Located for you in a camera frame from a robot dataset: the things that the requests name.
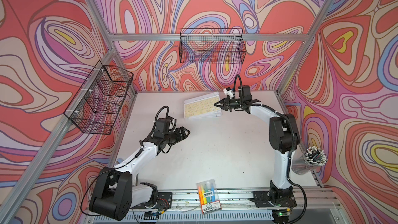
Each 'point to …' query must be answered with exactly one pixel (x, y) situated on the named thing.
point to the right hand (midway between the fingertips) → (215, 108)
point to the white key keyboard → (216, 113)
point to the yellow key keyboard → (201, 105)
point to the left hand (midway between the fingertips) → (188, 134)
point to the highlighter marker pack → (208, 196)
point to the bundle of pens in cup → (311, 157)
